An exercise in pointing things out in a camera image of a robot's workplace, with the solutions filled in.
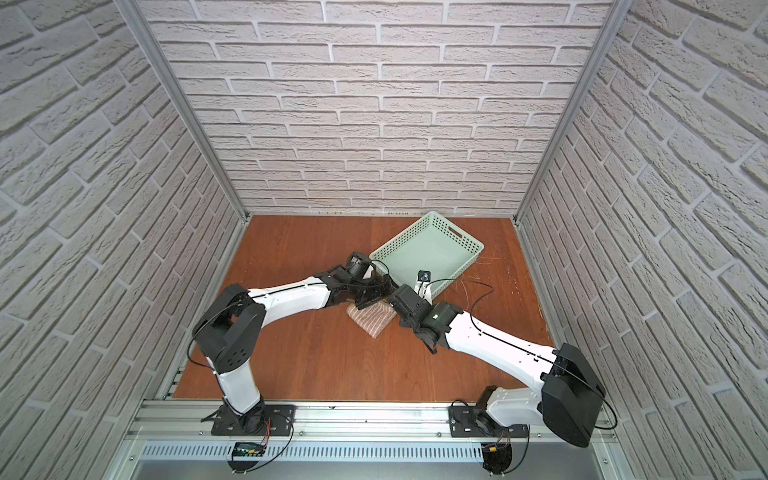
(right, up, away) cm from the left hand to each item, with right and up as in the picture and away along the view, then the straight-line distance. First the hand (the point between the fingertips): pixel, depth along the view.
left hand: (389, 285), depth 90 cm
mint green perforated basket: (+16, +13, +22) cm, 30 cm away
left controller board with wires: (-35, -38, -18) cm, 55 cm away
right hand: (+5, -6, -8) cm, 12 cm away
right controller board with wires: (+26, -37, -22) cm, 50 cm away
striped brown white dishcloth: (-5, -10, 0) cm, 11 cm away
